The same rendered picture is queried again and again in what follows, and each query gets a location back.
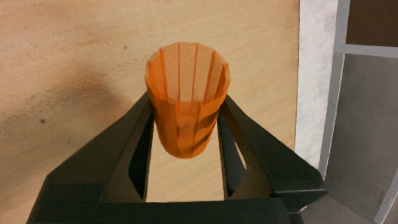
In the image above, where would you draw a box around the orange translucent pill bottle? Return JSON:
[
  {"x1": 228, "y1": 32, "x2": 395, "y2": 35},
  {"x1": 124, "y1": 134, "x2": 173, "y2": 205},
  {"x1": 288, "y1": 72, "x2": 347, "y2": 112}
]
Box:
[{"x1": 144, "y1": 42, "x2": 231, "y2": 159}]

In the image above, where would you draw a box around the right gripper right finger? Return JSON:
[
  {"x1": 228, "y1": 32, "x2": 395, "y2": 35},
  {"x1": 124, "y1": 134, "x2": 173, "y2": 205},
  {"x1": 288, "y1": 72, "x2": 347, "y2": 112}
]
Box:
[{"x1": 217, "y1": 94, "x2": 328, "y2": 212}]

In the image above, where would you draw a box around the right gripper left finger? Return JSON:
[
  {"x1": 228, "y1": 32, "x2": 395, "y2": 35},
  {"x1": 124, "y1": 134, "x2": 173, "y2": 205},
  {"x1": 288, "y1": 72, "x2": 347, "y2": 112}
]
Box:
[{"x1": 35, "y1": 91, "x2": 155, "y2": 203}]

